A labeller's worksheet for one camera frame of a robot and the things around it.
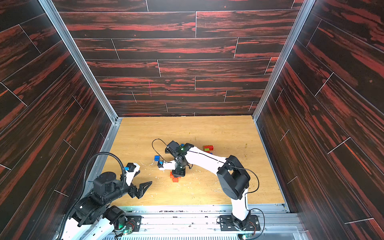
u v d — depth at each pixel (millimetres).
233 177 478
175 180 860
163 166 743
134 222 724
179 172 747
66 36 749
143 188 616
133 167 603
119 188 586
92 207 492
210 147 1015
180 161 628
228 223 736
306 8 663
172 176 835
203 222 754
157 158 969
